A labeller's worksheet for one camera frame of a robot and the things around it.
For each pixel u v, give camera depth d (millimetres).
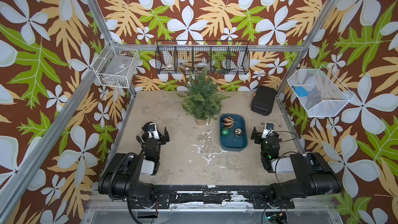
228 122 958
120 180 426
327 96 776
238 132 931
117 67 860
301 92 858
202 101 762
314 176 443
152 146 678
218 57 977
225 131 935
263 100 1091
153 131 763
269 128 766
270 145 690
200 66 991
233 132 958
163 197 753
